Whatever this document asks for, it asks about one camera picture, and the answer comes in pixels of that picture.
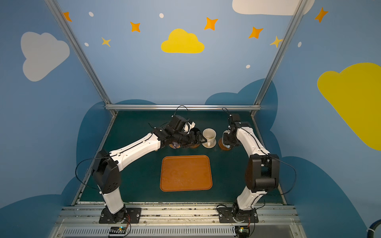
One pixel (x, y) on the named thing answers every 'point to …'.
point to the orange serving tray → (182, 173)
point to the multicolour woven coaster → (205, 145)
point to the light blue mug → (226, 131)
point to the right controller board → (242, 231)
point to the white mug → (210, 135)
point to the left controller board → (118, 230)
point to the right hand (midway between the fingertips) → (230, 140)
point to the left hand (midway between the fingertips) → (201, 140)
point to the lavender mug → (176, 145)
